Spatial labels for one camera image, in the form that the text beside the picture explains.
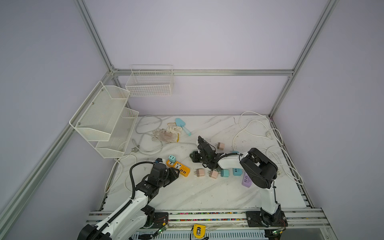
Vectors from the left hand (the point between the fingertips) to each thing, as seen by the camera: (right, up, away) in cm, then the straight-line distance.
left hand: (177, 173), depth 83 cm
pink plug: (+27, +13, +18) cm, 35 cm away
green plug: (-4, +7, +5) cm, 10 cm away
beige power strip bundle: (-8, +21, +24) cm, 33 cm away
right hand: (+6, +8, +11) cm, 15 cm away
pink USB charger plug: (+21, -2, +4) cm, 21 cm away
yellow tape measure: (+12, -24, -14) cm, 30 cm away
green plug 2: (+28, -1, +5) cm, 28 cm away
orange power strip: (+3, 0, +5) cm, 6 cm away
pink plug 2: (+13, -1, +5) cm, 14 cm away
